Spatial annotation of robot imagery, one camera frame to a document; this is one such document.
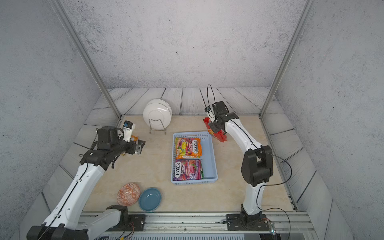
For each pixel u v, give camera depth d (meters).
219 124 0.66
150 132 1.10
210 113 0.81
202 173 0.87
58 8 0.70
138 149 0.70
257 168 0.50
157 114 1.03
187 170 0.85
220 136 0.91
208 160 0.95
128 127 0.66
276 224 0.72
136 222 0.73
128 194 0.82
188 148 0.96
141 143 0.70
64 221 0.38
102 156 0.51
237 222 0.73
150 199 0.81
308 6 0.70
